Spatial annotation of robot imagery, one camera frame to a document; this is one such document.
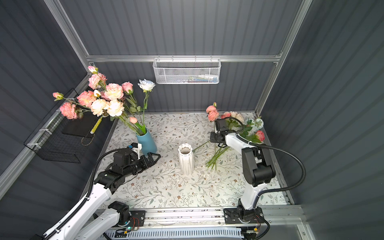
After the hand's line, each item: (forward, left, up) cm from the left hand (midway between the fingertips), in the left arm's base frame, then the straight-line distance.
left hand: (156, 159), depth 78 cm
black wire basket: (+6, +41, +12) cm, 43 cm away
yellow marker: (+11, +30, +12) cm, 34 cm away
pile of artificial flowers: (+26, -63, -9) cm, 68 cm away
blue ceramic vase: (+12, +6, -2) cm, 14 cm away
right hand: (+18, -36, -8) cm, 41 cm away
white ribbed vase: (-3, -16, +4) cm, 17 cm away
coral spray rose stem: (+33, -34, +1) cm, 47 cm away
